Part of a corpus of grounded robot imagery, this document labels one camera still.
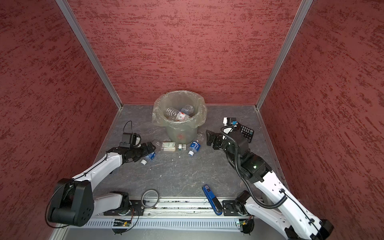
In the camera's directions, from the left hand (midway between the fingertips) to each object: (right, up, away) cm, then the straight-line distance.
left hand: (150, 153), depth 88 cm
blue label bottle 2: (+27, +4, +3) cm, 28 cm away
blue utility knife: (+37, -20, -16) cm, 45 cm away
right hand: (+36, +13, -20) cm, 43 cm away
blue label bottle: (0, -2, -1) cm, 3 cm away
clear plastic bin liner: (+16, +34, +6) cm, 38 cm away
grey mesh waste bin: (+18, +10, +1) cm, 20 cm away
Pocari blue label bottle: (+23, +27, +7) cm, 36 cm away
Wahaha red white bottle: (+20, +23, -1) cm, 30 cm away
